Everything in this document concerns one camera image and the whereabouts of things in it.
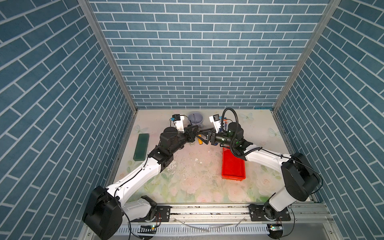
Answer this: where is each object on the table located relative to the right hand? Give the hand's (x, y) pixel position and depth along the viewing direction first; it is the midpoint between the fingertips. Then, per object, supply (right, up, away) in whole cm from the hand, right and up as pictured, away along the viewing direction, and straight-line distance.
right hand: (196, 133), depth 76 cm
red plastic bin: (+21, -21, +10) cm, 32 cm away
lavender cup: (-1, +8, +32) cm, 33 cm away
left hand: (+1, +3, -2) cm, 4 cm away
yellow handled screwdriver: (+2, -4, -2) cm, 5 cm away
